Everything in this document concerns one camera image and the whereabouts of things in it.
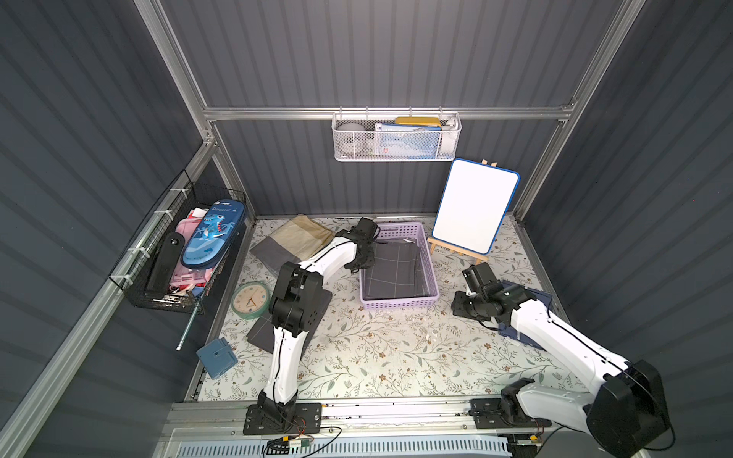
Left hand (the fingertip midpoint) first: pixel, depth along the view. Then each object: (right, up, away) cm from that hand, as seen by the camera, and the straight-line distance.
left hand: (367, 262), depth 99 cm
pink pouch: (-41, -1, -34) cm, 54 cm away
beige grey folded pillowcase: (-30, +7, +11) cm, 33 cm away
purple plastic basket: (+19, +11, +11) cm, 25 cm away
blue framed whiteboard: (+34, +19, -10) cm, 40 cm away
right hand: (+29, -11, -16) cm, 34 cm away
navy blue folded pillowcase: (+61, -13, -2) cm, 62 cm away
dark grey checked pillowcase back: (+10, -3, 0) cm, 11 cm away
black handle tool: (-45, +2, -36) cm, 58 cm away
